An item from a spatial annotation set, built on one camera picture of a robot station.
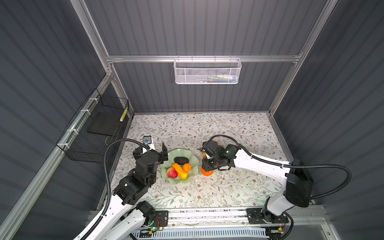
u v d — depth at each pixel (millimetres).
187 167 865
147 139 561
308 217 738
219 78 920
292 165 454
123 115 815
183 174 844
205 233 770
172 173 830
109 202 445
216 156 619
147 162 481
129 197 452
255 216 722
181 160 893
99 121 748
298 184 423
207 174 786
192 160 895
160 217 725
